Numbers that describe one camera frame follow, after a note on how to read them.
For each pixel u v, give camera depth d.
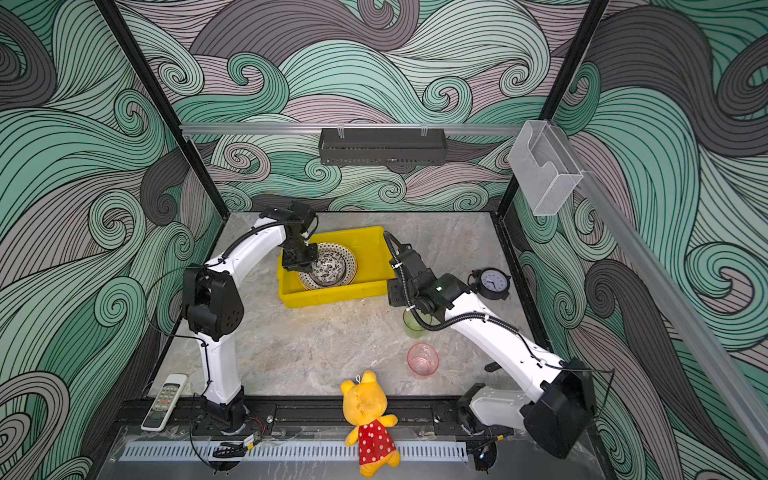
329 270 0.94
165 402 0.74
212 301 0.52
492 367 0.81
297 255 0.80
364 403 0.69
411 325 0.54
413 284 0.56
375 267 1.03
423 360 0.83
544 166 0.78
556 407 0.37
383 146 0.95
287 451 0.70
